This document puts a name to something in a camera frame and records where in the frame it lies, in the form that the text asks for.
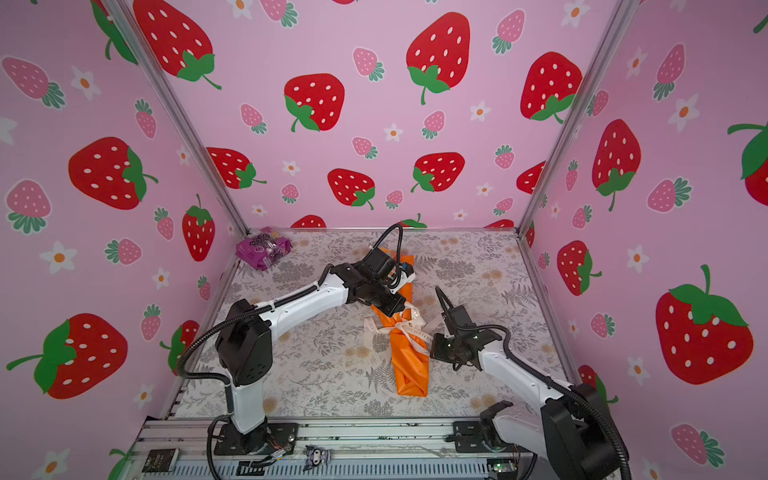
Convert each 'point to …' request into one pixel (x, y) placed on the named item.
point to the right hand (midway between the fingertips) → (431, 349)
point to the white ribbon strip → (411, 323)
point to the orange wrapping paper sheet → (410, 354)
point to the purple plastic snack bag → (264, 248)
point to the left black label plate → (161, 460)
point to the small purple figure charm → (315, 456)
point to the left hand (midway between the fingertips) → (405, 306)
